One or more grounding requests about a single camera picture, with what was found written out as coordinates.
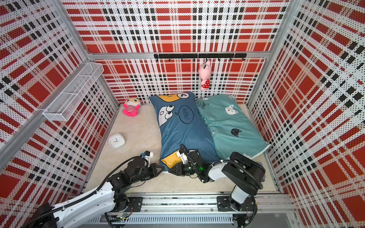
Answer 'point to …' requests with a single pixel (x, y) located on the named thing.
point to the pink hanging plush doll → (205, 72)
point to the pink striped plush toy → (131, 106)
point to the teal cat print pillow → (231, 130)
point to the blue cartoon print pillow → (179, 122)
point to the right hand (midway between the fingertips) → (171, 172)
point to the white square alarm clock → (117, 140)
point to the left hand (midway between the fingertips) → (166, 168)
